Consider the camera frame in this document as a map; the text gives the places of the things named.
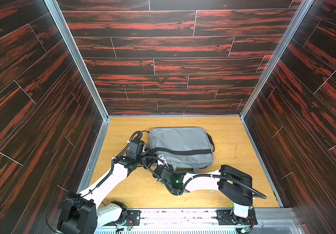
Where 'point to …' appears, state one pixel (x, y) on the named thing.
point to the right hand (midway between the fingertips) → (161, 163)
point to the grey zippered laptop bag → (185, 148)
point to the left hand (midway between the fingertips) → (161, 155)
